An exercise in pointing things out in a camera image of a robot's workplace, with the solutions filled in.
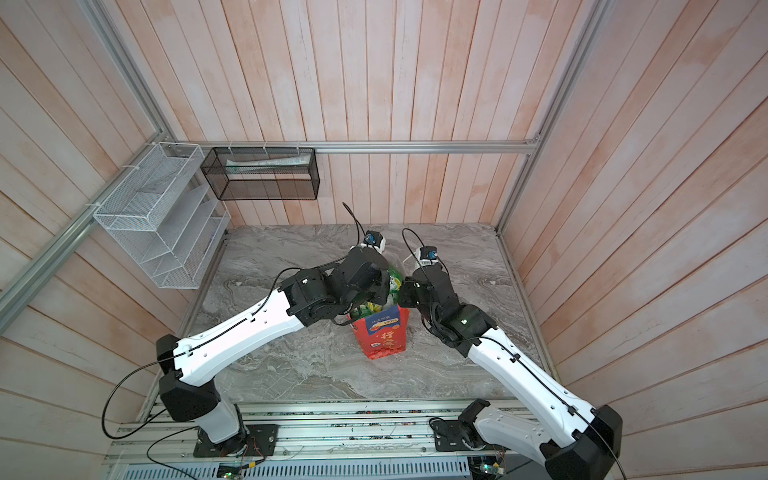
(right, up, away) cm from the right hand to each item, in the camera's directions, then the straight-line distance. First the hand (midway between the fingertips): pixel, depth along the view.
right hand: (404, 278), depth 75 cm
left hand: (-6, -1, -7) cm, 9 cm away
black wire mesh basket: (-48, +35, +29) cm, 66 cm away
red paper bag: (-6, -14, +1) cm, 16 cm away
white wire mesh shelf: (-62, +13, +3) cm, 64 cm away
